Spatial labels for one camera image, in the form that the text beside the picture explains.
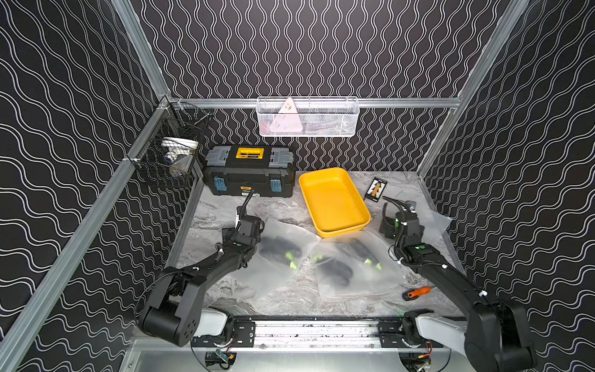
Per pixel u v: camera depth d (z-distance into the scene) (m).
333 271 0.86
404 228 0.65
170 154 0.84
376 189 1.13
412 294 0.80
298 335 0.76
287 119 0.90
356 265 0.88
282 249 0.91
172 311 0.42
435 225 1.01
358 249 0.91
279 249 0.91
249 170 0.99
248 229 0.70
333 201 1.10
